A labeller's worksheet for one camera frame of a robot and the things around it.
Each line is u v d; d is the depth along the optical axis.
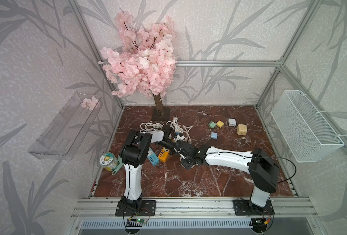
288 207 0.75
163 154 0.90
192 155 0.65
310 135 0.61
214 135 0.99
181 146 0.65
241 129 0.99
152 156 0.89
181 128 1.02
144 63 0.59
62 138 0.68
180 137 0.93
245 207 0.74
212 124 1.08
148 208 0.74
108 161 0.82
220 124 1.08
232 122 1.09
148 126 1.05
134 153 0.54
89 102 0.77
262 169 0.45
